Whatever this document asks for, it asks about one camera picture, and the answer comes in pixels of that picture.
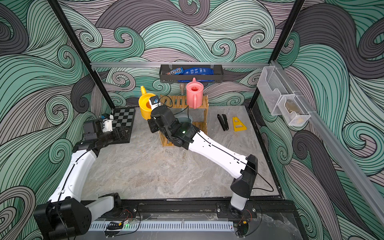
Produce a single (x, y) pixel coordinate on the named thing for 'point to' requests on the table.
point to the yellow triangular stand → (238, 125)
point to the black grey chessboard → (122, 124)
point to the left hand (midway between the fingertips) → (121, 129)
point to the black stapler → (223, 121)
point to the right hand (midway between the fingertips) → (155, 113)
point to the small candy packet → (179, 71)
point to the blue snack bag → (198, 71)
